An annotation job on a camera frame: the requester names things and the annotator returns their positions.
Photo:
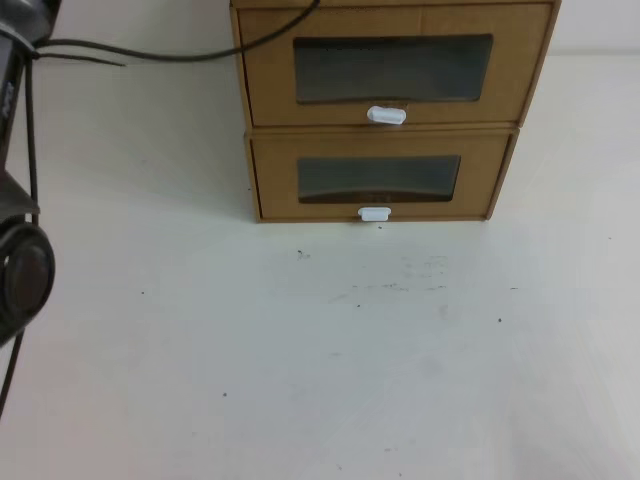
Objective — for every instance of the white drawer handle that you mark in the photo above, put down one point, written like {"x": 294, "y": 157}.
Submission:
{"x": 374, "y": 214}
{"x": 386, "y": 115}

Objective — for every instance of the cardboard shoebox drawer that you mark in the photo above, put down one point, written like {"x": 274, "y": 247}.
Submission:
{"x": 390, "y": 70}

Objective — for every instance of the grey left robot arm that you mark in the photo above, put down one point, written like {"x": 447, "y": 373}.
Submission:
{"x": 27, "y": 258}

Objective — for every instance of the lower cardboard shoebox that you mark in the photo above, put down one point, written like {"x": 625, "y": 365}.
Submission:
{"x": 423, "y": 175}

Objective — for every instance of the upper cardboard shoebox shell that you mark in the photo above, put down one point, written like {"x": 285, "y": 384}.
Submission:
{"x": 542, "y": 50}

